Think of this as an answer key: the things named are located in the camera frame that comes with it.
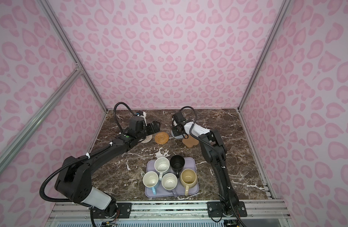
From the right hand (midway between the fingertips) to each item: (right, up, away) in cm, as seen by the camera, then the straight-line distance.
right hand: (177, 130), depth 104 cm
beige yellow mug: (+6, -27, -21) cm, 35 cm away
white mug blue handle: (-15, -27, -23) cm, 38 cm away
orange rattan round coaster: (-11, -5, -3) cm, 13 cm away
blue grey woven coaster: (+2, -4, -4) cm, 6 cm away
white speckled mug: (-10, -20, -16) cm, 28 cm away
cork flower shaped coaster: (+9, -8, -4) cm, 13 cm away
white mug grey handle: (-5, -29, -22) cm, 37 cm away
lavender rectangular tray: (+8, -20, -13) cm, 25 cm away
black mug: (0, -19, -19) cm, 26 cm away
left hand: (-13, +6, -18) cm, 23 cm away
